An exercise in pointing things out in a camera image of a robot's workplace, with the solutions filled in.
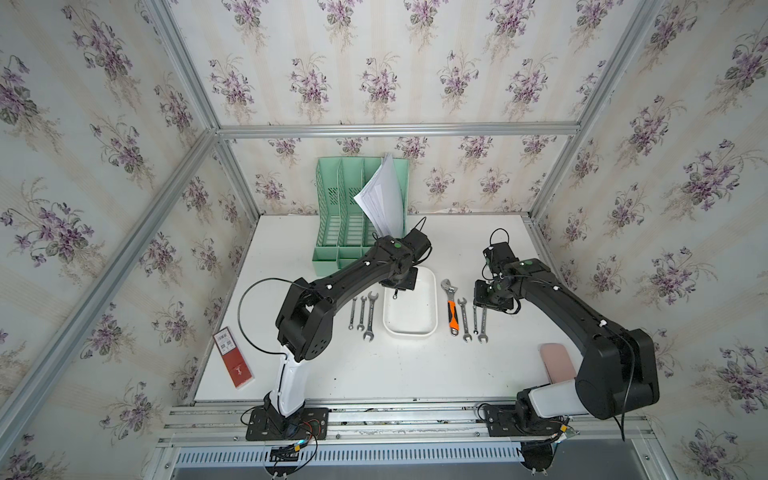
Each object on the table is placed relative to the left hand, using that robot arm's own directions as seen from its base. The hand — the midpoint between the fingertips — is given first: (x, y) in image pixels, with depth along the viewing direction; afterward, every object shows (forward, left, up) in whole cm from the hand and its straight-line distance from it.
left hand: (406, 285), depth 88 cm
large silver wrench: (-11, +11, -9) cm, 18 cm away
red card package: (-17, +50, -10) cm, 54 cm away
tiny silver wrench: (-3, +3, 0) cm, 5 cm away
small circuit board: (-40, +30, -13) cm, 52 cm away
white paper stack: (+24, +7, +14) cm, 28 cm away
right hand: (-5, -22, 0) cm, 23 cm away
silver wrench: (-9, +17, -10) cm, 21 cm away
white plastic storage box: (-5, -3, -8) cm, 10 cm away
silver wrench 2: (-11, -21, -9) cm, 25 cm away
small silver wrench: (-8, +13, -10) cm, 18 cm away
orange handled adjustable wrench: (-7, -15, -8) cm, 18 cm away
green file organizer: (+31, +22, -9) cm, 39 cm away
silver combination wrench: (-1, -19, -9) cm, 21 cm away
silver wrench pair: (-11, -24, -9) cm, 28 cm away
